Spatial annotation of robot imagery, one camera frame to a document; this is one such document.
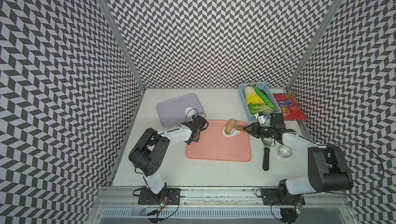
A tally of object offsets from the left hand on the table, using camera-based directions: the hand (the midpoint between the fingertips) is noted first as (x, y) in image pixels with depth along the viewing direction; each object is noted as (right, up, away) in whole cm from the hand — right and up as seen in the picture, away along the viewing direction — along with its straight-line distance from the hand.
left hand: (188, 135), depth 94 cm
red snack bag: (+67, +17, +8) cm, 69 cm away
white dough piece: (+28, +2, 0) cm, 28 cm away
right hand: (+34, +3, -6) cm, 34 cm away
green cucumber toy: (+51, +25, +14) cm, 58 cm away
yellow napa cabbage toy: (+42, +24, +10) cm, 49 cm away
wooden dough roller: (+27, +6, +1) cm, 28 cm away
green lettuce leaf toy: (+44, +17, +6) cm, 47 cm away
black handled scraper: (+49, -5, +2) cm, 50 cm away
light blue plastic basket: (+54, +32, +19) cm, 66 cm away
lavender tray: (-12, +13, +11) cm, 21 cm away
